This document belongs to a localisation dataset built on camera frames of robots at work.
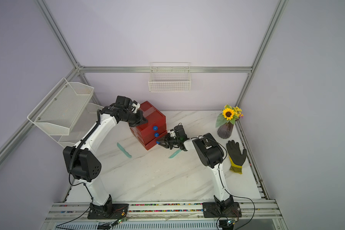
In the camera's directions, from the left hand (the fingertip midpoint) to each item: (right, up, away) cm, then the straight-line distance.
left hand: (147, 122), depth 84 cm
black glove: (+57, -23, +6) cm, 62 cm away
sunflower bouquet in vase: (+47, +1, -1) cm, 47 cm away
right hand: (+5, -14, +12) cm, 19 cm away
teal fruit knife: (+16, -21, +11) cm, 29 cm away
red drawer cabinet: (0, -6, +4) cm, 7 cm away
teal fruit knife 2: (-19, -19, +14) cm, 31 cm away
